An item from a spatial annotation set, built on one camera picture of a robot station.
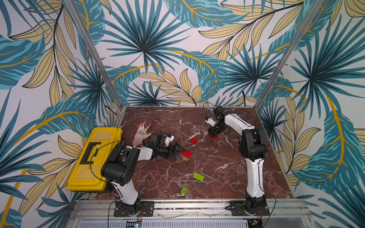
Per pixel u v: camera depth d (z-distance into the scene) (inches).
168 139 34.6
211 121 37.8
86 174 27.5
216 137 39.5
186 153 33.7
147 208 29.0
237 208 28.8
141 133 39.6
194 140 38.5
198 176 33.1
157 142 30.3
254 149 23.1
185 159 35.0
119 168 18.6
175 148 31.5
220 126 34.6
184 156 34.4
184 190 30.9
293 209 30.1
